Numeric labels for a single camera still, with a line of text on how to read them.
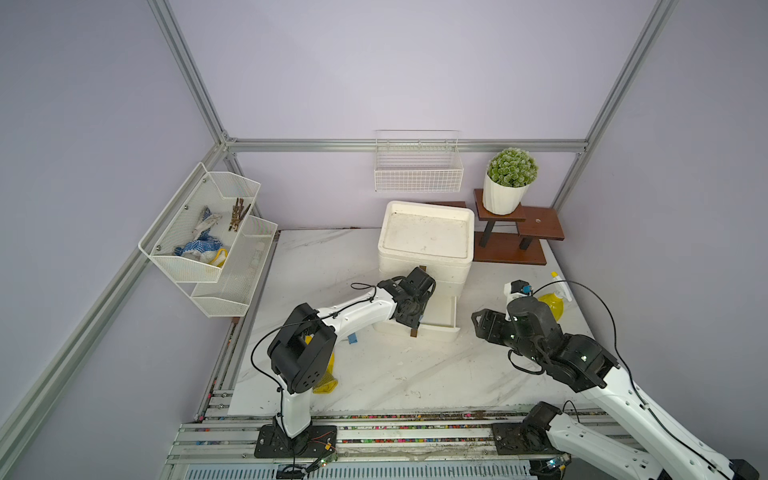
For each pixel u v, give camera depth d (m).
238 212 0.82
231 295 0.88
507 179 0.84
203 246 0.70
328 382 0.81
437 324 0.91
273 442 0.73
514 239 1.10
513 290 0.64
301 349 0.48
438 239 0.87
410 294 0.68
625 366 0.46
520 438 0.73
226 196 0.88
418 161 0.95
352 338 0.91
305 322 0.51
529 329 0.51
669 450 0.40
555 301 0.88
